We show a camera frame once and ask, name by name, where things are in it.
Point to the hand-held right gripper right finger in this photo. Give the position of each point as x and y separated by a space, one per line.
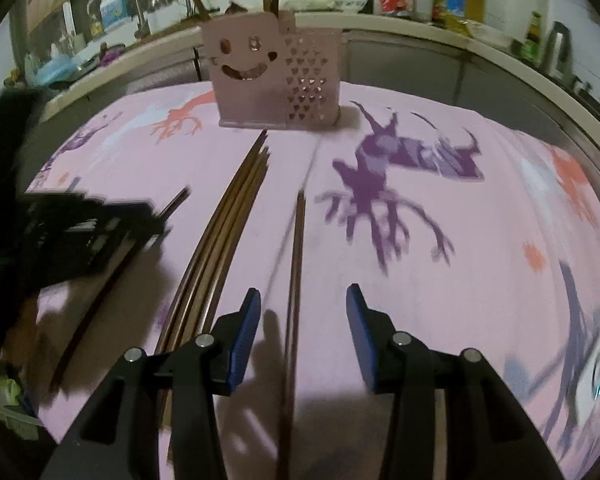
362 340

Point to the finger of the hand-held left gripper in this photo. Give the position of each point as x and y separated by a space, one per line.
130 210
145 232

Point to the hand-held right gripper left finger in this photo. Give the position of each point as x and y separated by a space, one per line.
242 345

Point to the bundle of wooden chopsticks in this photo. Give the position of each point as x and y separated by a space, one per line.
215 240

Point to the pink smiley utensil holder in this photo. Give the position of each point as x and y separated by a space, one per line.
250 100

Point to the pink printed tablecloth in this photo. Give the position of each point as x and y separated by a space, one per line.
430 285

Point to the purple cloth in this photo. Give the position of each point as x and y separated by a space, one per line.
111 54

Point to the pale green crumpled bag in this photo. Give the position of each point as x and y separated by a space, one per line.
7 395

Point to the blue plastic container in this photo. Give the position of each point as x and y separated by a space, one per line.
55 70

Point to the white jug with blue label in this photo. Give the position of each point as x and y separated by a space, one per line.
114 10

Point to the white bag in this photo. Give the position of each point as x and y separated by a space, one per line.
307 0

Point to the small patterned bowl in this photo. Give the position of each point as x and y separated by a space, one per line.
352 5

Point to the kitchen counter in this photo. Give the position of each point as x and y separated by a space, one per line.
410 25

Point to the black gas stove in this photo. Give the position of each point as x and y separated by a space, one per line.
597 102

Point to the green glass bottle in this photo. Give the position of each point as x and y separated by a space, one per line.
532 42

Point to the steel kettle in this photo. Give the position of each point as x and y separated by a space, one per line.
559 55

